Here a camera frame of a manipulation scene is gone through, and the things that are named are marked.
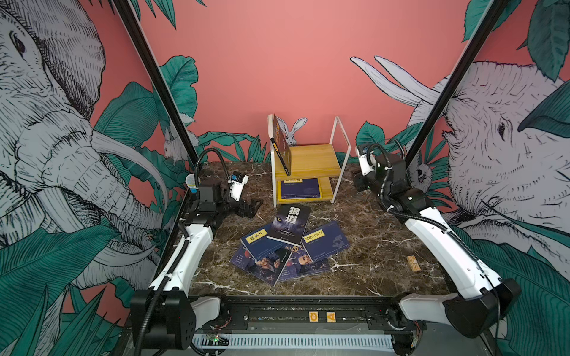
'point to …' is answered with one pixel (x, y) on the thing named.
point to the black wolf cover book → (289, 224)
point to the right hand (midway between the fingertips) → (356, 162)
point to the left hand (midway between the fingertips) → (251, 193)
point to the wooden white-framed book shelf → (315, 168)
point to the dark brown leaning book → (281, 145)
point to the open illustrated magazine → (293, 262)
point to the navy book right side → (324, 240)
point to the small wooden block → (413, 263)
